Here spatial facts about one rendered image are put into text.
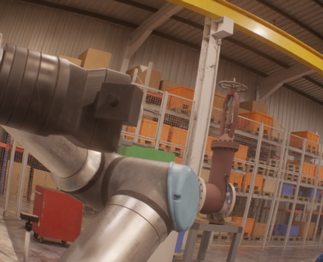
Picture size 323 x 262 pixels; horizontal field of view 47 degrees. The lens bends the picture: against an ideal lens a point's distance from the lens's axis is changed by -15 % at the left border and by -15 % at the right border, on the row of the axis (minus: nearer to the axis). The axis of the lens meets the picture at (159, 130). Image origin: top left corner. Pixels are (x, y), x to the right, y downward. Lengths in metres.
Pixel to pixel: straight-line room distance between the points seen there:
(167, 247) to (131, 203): 4.20
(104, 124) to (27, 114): 0.08
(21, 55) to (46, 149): 0.33
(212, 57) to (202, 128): 1.63
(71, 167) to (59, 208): 5.34
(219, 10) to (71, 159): 9.10
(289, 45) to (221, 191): 6.54
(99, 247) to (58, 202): 5.43
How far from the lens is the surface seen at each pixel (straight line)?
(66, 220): 6.11
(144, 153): 8.09
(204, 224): 4.87
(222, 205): 5.24
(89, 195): 0.74
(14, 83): 0.34
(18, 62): 0.35
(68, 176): 0.72
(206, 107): 9.20
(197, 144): 9.03
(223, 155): 5.25
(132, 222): 0.62
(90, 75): 0.38
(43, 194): 5.96
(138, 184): 0.67
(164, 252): 4.84
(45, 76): 0.35
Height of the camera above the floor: 1.18
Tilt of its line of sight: 8 degrees up
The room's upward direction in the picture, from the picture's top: 11 degrees clockwise
